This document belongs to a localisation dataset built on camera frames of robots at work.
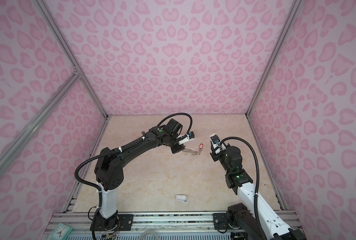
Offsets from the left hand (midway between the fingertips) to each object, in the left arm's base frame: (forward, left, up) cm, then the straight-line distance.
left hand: (184, 143), depth 87 cm
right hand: (-4, -16, +10) cm, 19 cm away
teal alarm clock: (-41, +58, -10) cm, 71 cm away
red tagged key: (+6, -12, -13) cm, 19 cm away
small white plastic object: (-27, +1, -12) cm, 29 cm away
